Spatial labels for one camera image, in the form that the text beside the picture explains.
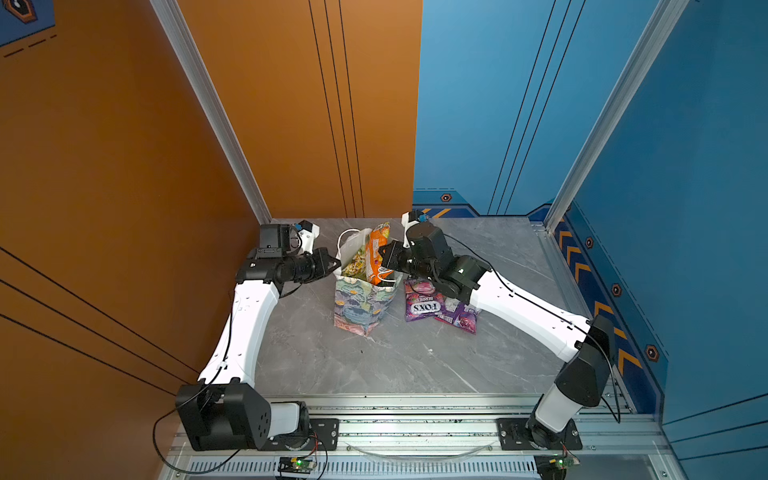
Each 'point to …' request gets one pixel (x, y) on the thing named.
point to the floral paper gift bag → (359, 305)
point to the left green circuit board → (295, 465)
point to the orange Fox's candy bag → (376, 273)
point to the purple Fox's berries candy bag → (422, 300)
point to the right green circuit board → (562, 463)
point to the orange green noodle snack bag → (357, 267)
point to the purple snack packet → (456, 312)
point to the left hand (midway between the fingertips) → (340, 260)
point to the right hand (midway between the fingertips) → (374, 250)
